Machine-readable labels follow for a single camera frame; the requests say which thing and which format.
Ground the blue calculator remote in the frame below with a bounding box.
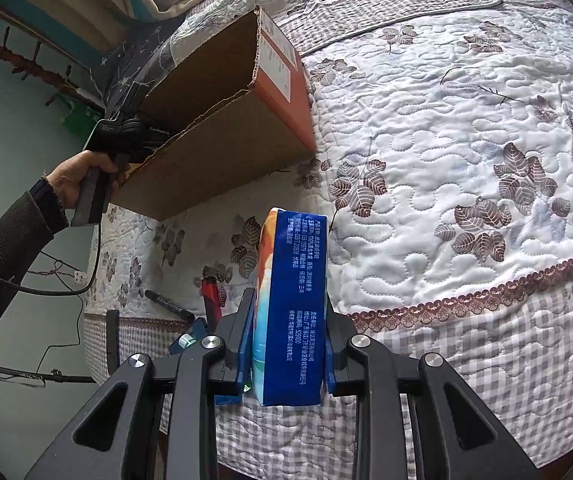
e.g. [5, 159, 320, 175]
[168, 318, 208, 356]

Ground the blue orange tissue pack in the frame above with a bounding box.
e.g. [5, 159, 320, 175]
[252, 208, 327, 406]

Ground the red black lighter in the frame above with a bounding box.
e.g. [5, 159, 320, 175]
[201, 276, 222, 333]

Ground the black marker pen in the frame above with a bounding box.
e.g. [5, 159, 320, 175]
[144, 289, 195, 324]

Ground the person's left forearm dark sleeve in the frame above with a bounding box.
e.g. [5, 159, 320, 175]
[0, 178, 68, 318]

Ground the person's left hand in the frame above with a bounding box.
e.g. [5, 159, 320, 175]
[46, 151, 118, 210]

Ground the green bag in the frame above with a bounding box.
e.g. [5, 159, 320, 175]
[61, 102, 102, 143]

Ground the dark constellation pillow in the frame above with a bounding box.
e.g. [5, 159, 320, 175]
[91, 15, 186, 118]

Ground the wooden coat rack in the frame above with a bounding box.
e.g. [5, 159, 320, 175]
[0, 27, 104, 110]

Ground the brown cardboard box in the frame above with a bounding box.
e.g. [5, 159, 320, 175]
[113, 8, 315, 220]

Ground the left beige curtain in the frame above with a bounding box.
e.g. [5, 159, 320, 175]
[0, 0, 204, 65]

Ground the black tripod rod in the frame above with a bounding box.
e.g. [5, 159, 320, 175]
[0, 366, 94, 384]

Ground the floral quilted bedspread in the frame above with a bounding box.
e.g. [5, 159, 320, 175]
[85, 0, 573, 466]

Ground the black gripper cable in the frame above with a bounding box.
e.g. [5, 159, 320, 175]
[0, 219, 104, 297]

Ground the black cable on wall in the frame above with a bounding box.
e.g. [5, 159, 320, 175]
[26, 249, 88, 376]

